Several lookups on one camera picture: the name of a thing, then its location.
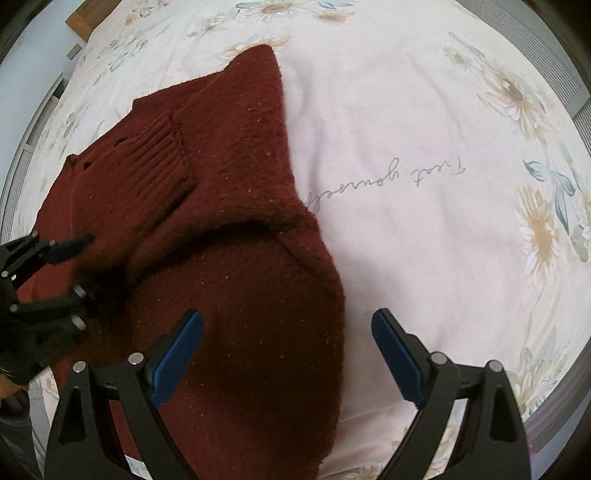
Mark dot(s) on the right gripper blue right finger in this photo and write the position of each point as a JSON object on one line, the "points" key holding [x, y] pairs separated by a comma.
{"points": [[491, 443]]}

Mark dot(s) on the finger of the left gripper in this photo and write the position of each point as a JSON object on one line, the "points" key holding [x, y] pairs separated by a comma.
{"points": [[48, 312], [26, 255]]}

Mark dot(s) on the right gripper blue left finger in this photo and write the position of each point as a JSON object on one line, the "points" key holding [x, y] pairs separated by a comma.
{"points": [[83, 441]]}

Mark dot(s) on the dark red knit sweater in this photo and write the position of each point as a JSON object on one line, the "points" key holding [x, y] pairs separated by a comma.
{"points": [[191, 204]]}

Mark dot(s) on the white radiator cover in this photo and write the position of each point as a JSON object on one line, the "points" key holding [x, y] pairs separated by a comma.
{"points": [[16, 175]]}

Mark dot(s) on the wooden headboard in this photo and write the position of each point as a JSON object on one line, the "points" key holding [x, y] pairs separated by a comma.
{"points": [[89, 15]]}

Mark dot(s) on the floral white bed duvet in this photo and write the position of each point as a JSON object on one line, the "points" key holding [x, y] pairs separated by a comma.
{"points": [[449, 182]]}

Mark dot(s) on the wall power socket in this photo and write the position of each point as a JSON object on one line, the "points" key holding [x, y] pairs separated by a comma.
{"points": [[74, 51]]}

